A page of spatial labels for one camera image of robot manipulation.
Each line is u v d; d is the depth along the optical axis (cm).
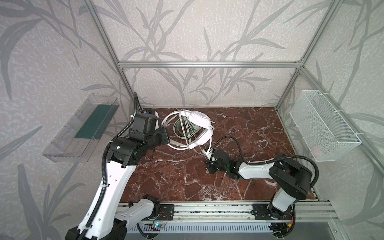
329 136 63
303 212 76
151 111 57
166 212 73
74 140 64
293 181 45
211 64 97
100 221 35
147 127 46
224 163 69
